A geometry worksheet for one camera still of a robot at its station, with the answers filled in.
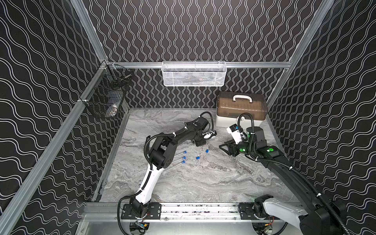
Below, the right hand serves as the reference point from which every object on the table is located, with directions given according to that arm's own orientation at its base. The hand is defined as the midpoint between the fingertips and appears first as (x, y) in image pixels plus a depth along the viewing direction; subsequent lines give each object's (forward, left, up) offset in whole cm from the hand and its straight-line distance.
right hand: (224, 143), depth 78 cm
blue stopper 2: (+1, +13, -19) cm, 23 cm away
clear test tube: (+4, +23, -18) cm, 29 cm away
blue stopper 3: (+5, +21, -18) cm, 29 cm away
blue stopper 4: (+1, +22, -19) cm, 29 cm away
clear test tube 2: (-1, +27, -19) cm, 33 cm away
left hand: (+15, +11, -17) cm, 25 cm away
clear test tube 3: (-6, +29, -19) cm, 35 cm away
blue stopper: (+6, +7, -19) cm, 22 cm away
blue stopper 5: (-2, +22, -19) cm, 29 cm away
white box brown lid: (+27, -7, +3) cm, 28 cm away
